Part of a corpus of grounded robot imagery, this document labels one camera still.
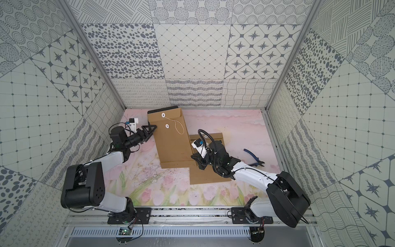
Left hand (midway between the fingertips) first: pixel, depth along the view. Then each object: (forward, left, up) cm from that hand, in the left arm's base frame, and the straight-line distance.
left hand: (159, 130), depth 84 cm
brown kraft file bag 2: (-22, -23, -7) cm, 33 cm away
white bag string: (-4, -15, +6) cm, 16 cm away
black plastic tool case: (+31, +4, -13) cm, 34 cm away
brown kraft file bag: (-6, -8, 0) cm, 10 cm away
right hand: (-12, -20, -8) cm, 24 cm away
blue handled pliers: (-9, -59, -19) cm, 62 cm away
